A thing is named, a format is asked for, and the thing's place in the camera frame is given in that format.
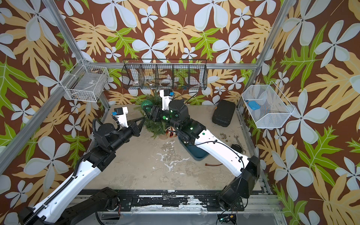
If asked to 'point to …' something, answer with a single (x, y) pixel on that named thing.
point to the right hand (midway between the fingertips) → (146, 107)
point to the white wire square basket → (86, 83)
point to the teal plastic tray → (195, 152)
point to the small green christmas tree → (155, 128)
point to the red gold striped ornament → (171, 134)
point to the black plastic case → (223, 113)
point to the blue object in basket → (253, 105)
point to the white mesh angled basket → (275, 109)
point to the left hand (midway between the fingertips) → (145, 116)
